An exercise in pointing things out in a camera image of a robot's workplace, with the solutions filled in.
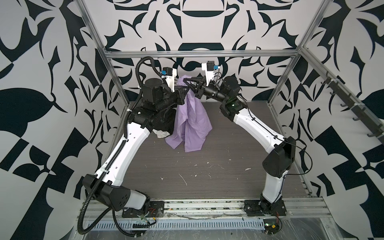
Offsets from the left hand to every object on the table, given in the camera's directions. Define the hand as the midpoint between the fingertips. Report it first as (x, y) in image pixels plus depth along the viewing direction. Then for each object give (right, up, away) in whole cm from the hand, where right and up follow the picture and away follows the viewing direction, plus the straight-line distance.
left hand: (189, 83), depth 64 cm
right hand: (-2, +1, -2) cm, 3 cm away
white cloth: (-19, -25, +35) cm, 48 cm away
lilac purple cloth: (+2, -18, +15) cm, 24 cm away
